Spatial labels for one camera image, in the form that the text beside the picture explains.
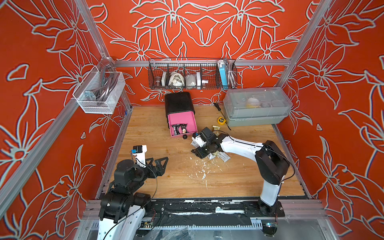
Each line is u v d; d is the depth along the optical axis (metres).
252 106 0.98
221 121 1.08
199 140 0.78
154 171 0.59
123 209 0.44
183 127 0.92
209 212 0.73
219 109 1.18
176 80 0.91
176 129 0.90
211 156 0.90
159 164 0.58
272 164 0.48
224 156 0.90
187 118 0.95
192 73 0.97
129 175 0.48
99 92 0.78
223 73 0.84
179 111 0.94
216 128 1.04
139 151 0.57
